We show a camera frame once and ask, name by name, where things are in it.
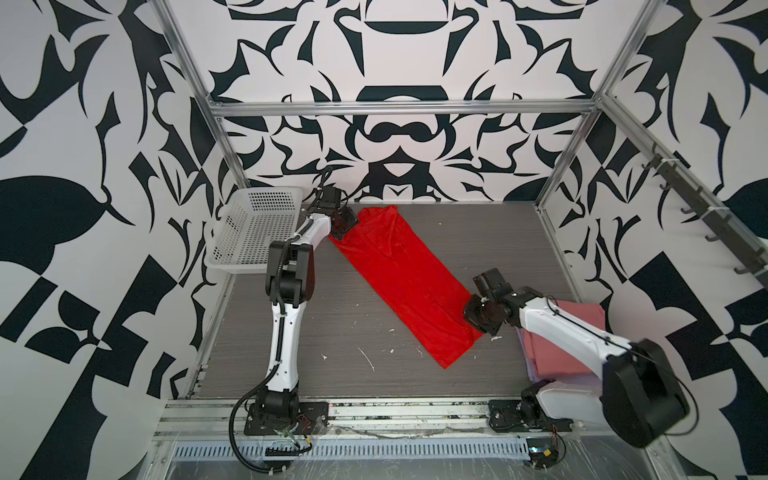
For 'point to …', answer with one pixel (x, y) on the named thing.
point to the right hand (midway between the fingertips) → (463, 315)
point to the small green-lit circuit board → (542, 452)
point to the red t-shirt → (427, 299)
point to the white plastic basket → (249, 221)
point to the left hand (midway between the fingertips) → (356, 214)
